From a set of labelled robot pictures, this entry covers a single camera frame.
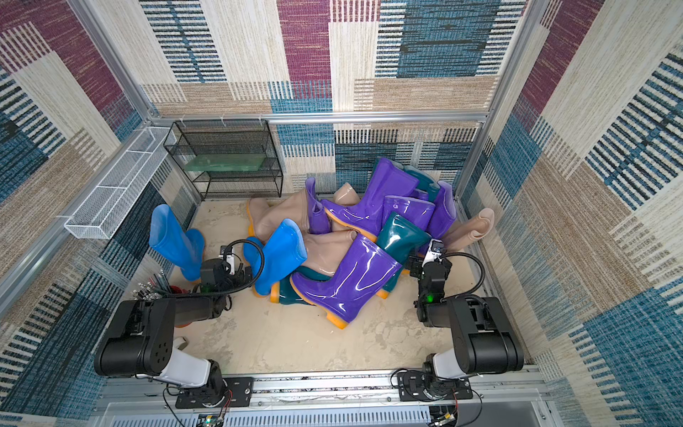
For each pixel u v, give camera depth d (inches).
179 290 32.1
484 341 17.8
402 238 35.9
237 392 28.8
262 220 39.9
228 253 32.1
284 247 32.6
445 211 31.3
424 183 36.0
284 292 34.2
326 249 35.8
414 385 28.9
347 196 38.3
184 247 33.5
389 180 35.4
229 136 40.0
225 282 31.3
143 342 17.4
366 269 33.3
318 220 33.4
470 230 30.0
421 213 34.0
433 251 30.6
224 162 38.2
